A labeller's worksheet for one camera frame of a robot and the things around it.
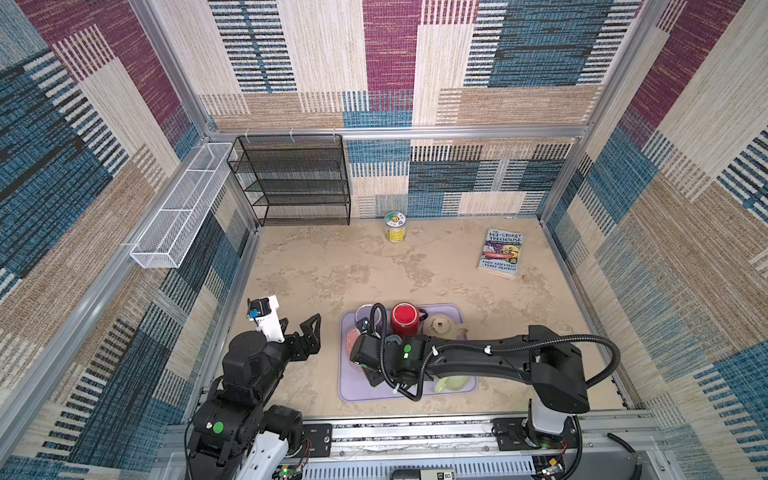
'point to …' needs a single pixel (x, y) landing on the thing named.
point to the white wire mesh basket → (168, 237)
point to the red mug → (405, 317)
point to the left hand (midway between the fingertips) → (304, 314)
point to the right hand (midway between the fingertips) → (376, 366)
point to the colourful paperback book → (500, 253)
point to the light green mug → (452, 383)
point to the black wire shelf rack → (294, 180)
